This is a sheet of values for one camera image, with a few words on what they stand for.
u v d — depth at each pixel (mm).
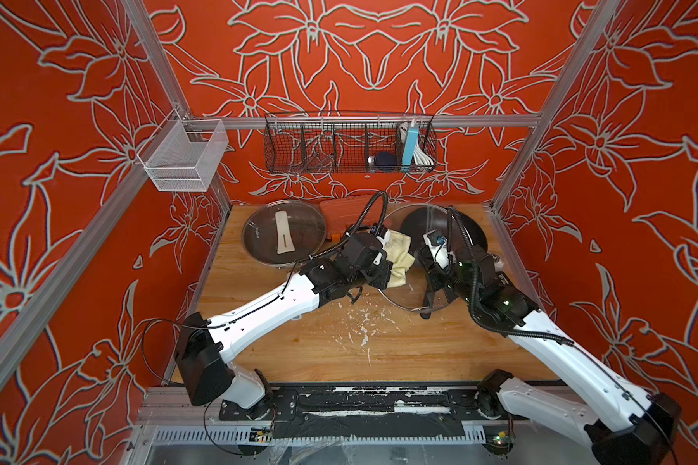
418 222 994
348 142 976
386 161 954
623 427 392
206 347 402
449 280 619
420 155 924
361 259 541
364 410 730
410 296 901
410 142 852
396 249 724
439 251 598
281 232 939
